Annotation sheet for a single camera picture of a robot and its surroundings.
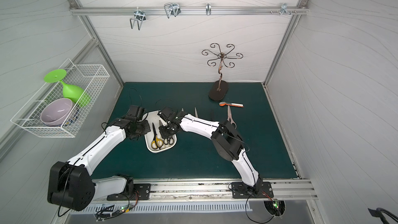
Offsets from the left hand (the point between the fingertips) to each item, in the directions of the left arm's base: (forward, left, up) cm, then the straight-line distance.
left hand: (147, 129), depth 85 cm
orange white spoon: (+27, -45, -10) cm, 53 cm away
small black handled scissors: (-3, -12, -7) cm, 14 cm away
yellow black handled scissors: (-5, -5, -7) cm, 10 cm away
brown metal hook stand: (+38, -43, -7) cm, 58 cm away
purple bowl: (-7, +29, +25) cm, 39 cm away
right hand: (-1, -8, -3) cm, 9 cm away
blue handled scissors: (+19, -26, -10) cm, 34 cm away
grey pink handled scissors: (+15, -49, -10) cm, 52 cm away
